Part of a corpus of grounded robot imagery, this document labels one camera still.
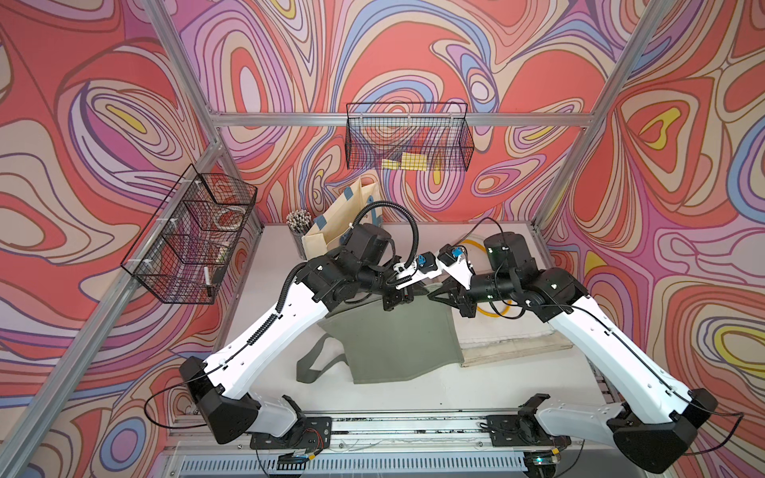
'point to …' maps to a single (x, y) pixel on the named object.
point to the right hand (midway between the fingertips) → (434, 301)
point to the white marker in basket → (207, 282)
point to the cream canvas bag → (482, 342)
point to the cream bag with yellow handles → (496, 310)
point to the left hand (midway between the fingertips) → (427, 287)
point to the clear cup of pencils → (299, 222)
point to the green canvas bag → (382, 345)
